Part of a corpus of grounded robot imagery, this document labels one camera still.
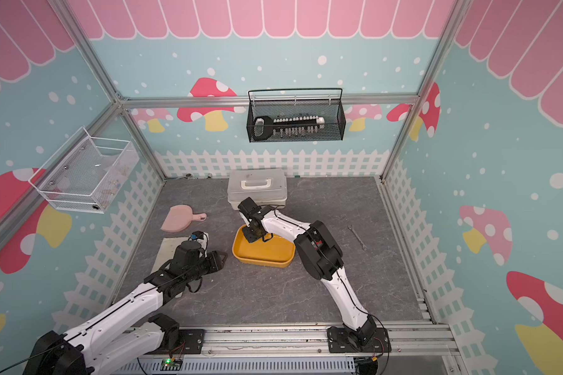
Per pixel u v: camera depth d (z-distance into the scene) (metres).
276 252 0.94
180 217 1.06
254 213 0.75
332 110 0.92
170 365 0.73
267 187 1.00
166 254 0.95
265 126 0.90
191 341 0.75
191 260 0.66
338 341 0.74
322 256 0.57
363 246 0.96
